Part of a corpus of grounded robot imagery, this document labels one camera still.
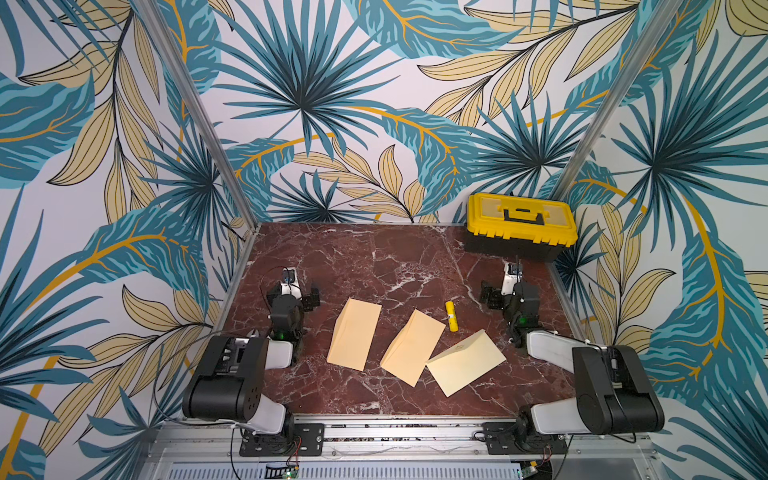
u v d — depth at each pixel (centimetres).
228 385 44
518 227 100
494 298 83
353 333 91
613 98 83
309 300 82
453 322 92
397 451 73
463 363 86
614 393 44
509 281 81
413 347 90
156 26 69
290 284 75
